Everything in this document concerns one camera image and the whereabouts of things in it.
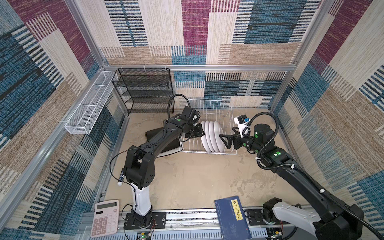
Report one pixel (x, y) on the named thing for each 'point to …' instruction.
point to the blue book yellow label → (232, 220)
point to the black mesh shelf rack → (145, 90)
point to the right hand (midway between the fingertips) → (227, 134)
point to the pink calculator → (105, 218)
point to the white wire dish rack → (216, 118)
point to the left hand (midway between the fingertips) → (204, 131)
